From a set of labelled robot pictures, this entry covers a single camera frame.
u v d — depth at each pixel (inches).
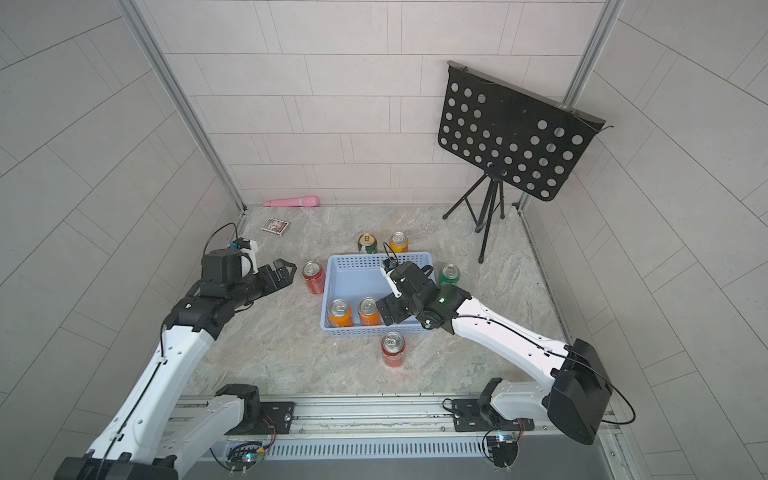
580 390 15.2
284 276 26.2
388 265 26.7
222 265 21.1
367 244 36.9
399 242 37.0
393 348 28.7
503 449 26.6
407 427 27.9
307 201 45.4
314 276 34.2
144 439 14.8
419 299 22.3
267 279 25.4
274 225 42.7
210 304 19.8
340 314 31.0
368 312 31.0
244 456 25.8
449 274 34.0
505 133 30.2
